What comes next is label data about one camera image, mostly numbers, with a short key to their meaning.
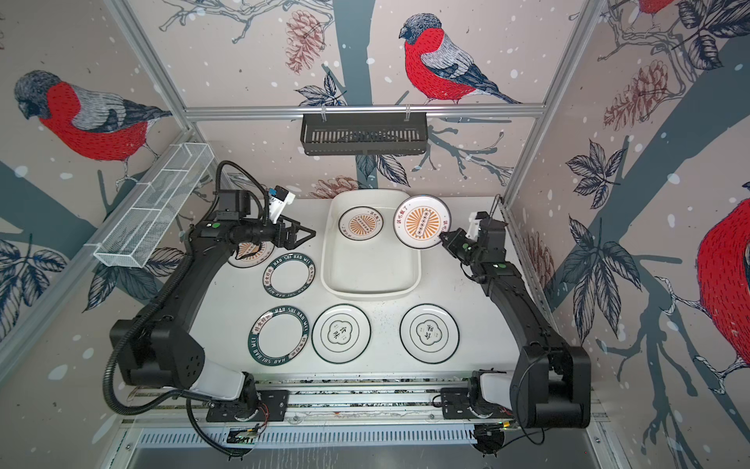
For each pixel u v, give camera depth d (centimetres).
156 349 42
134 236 71
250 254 68
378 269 102
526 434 70
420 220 88
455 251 74
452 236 73
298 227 76
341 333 86
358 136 107
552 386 40
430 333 86
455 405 73
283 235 70
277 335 86
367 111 92
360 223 114
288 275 99
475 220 77
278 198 70
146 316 42
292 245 70
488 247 63
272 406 73
